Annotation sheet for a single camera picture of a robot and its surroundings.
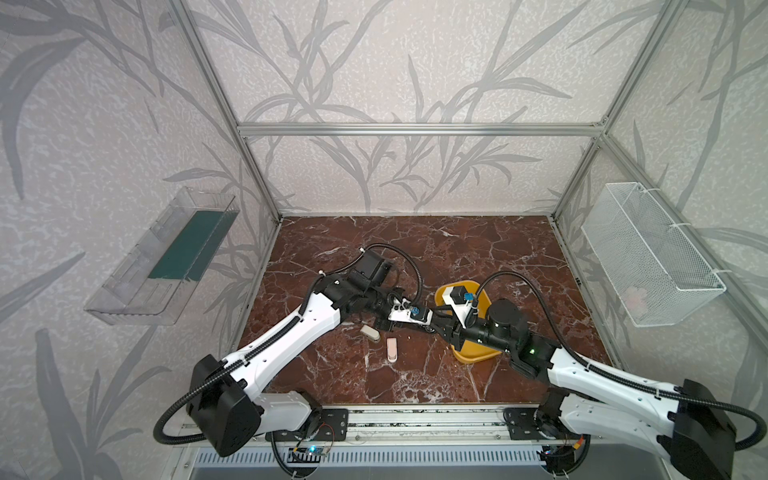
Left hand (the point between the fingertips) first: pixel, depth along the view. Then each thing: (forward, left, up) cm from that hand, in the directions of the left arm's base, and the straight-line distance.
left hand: (418, 304), depth 73 cm
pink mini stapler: (-5, +7, -18) cm, 20 cm away
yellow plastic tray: (-6, -15, -16) cm, 23 cm away
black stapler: (-5, -2, -4) cm, 6 cm away
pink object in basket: (+1, -53, +2) cm, 53 cm away
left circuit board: (-29, +26, -22) cm, 45 cm away
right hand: (-1, -3, 0) cm, 3 cm away
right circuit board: (-30, -35, -22) cm, 51 cm away
